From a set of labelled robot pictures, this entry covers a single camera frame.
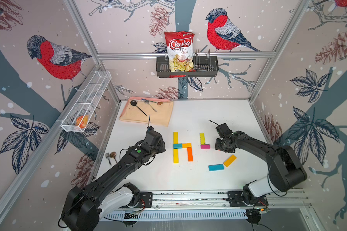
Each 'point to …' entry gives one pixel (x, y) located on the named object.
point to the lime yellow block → (202, 138)
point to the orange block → (190, 155)
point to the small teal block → (177, 146)
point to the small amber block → (185, 145)
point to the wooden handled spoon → (159, 103)
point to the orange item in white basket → (82, 121)
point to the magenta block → (205, 147)
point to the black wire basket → (204, 66)
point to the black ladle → (134, 103)
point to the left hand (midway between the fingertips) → (164, 141)
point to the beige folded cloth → (138, 109)
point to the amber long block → (229, 160)
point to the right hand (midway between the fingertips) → (219, 145)
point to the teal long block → (216, 167)
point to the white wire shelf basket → (96, 82)
